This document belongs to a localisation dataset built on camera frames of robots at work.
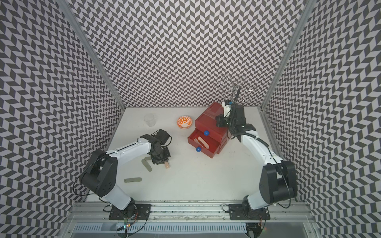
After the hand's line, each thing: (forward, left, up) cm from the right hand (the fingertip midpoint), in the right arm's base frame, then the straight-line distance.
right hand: (217, 120), depth 86 cm
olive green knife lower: (-28, +47, -17) cm, 58 cm away
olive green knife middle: (-19, +42, -18) cm, 50 cm away
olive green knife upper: (-19, +39, -9) cm, 45 cm away
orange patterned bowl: (+12, +21, -16) cm, 29 cm away
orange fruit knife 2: (-7, +12, -12) cm, 19 cm away
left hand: (-18, +30, -17) cm, 39 cm away
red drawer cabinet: (-7, +6, -7) cm, 12 cm away
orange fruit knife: (-10, +6, -12) cm, 17 cm away
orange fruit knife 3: (-20, +30, -17) cm, 40 cm away
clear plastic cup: (+15, +47, -17) cm, 52 cm away
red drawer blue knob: (-9, +7, -1) cm, 11 cm away
